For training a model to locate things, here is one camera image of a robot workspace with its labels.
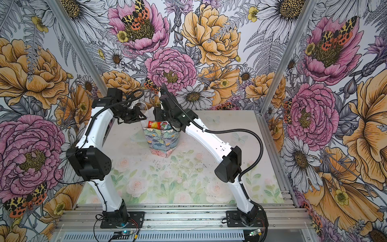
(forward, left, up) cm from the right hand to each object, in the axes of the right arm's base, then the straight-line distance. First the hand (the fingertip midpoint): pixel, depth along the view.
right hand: (157, 115), depth 79 cm
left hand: (+1, +8, -6) cm, 10 cm away
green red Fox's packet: (+1, -2, -10) cm, 10 cm away
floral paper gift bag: (-7, 0, -15) cm, 16 cm away
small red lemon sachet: (0, +2, -8) cm, 9 cm away
